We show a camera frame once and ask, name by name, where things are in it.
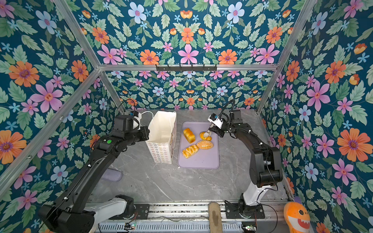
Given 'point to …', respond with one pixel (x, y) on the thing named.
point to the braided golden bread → (190, 151)
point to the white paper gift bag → (162, 129)
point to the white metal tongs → (208, 133)
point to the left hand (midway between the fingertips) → (151, 129)
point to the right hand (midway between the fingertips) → (216, 123)
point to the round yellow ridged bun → (201, 135)
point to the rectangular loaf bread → (189, 135)
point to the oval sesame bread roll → (204, 144)
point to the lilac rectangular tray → (203, 158)
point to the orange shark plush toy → (297, 217)
